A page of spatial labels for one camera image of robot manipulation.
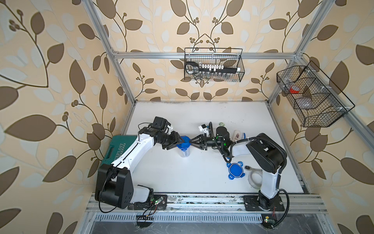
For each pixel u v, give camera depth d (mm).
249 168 844
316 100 737
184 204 753
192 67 835
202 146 792
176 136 748
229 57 912
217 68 808
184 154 877
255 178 813
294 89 810
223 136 722
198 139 806
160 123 677
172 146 750
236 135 987
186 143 811
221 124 1052
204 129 848
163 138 695
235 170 852
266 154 511
